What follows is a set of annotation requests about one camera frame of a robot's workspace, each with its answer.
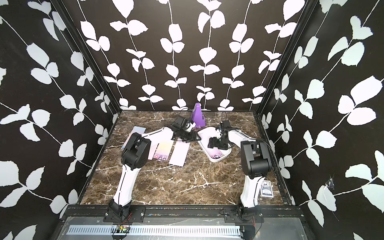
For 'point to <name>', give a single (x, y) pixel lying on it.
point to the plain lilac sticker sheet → (218, 155)
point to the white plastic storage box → (205, 133)
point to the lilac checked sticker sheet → (179, 152)
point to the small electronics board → (121, 230)
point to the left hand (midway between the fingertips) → (200, 137)
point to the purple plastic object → (198, 116)
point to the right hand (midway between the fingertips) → (212, 143)
